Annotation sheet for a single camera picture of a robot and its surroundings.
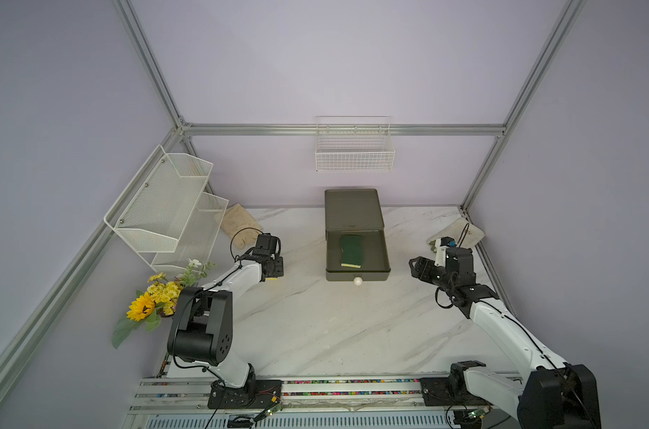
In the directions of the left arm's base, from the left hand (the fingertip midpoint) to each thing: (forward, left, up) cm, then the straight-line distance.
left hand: (270, 269), depth 95 cm
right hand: (-4, -51, +8) cm, 52 cm away
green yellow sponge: (+1, -29, +11) cm, 31 cm away
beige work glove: (+25, +18, -5) cm, 31 cm away
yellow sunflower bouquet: (-23, +23, +20) cm, 38 cm away
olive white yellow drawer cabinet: (+11, -30, +17) cm, 36 cm away
